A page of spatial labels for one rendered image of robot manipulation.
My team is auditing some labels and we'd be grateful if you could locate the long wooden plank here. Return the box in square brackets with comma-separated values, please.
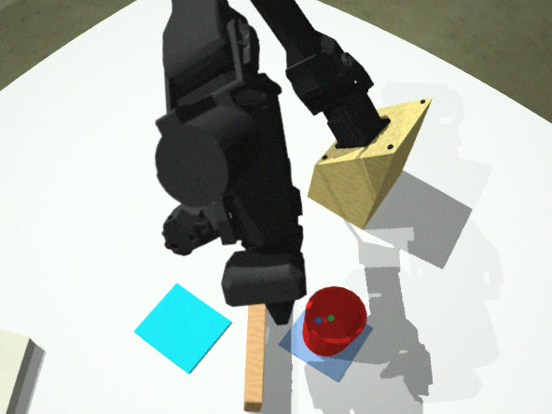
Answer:
[243, 304, 266, 412]

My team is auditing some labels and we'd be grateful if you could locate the red cup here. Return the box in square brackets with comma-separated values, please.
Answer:
[302, 286, 367, 356]

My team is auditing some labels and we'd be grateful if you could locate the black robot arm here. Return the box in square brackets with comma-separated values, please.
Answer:
[155, 0, 391, 256]

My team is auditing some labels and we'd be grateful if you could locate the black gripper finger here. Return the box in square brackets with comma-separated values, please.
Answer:
[264, 300, 296, 325]
[241, 225, 304, 252]

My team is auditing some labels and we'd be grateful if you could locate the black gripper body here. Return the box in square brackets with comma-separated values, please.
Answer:
[221, 155, 307, 307]

